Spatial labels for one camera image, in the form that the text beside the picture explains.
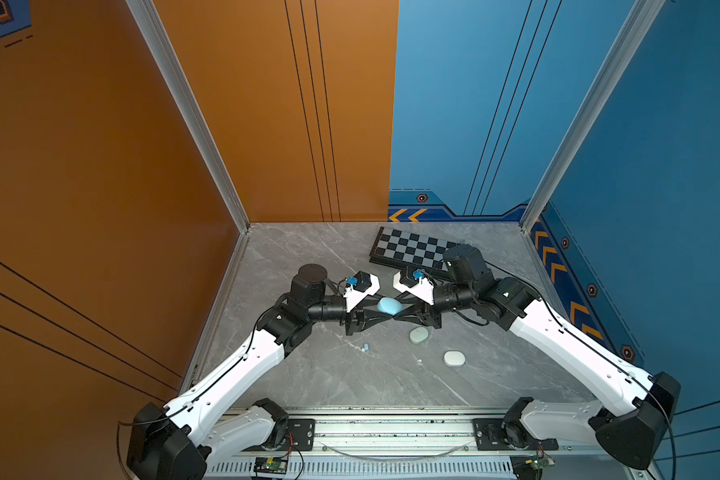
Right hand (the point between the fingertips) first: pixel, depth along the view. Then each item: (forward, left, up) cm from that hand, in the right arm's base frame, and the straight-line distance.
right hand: (395, 305), depth 68 cm
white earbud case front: (-3, -18, -26) cm, 31 cm away
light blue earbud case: (-1, +1, +1) cm, 2 cm away
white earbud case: (+4, -9, -25) cm, 26 cm away
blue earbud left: (+1, +7, -25) cm, 26 cm away
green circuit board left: (-27, +30, -29) cm, 50 cm away
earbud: (-3, -8, -26) cm, 28 cm away
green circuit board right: (-27, -34, -27) cm, 51 cm away
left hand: (0, +2, 0) cm, 2 cm away
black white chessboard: (+36, -6, -22) cm, 43 cm away
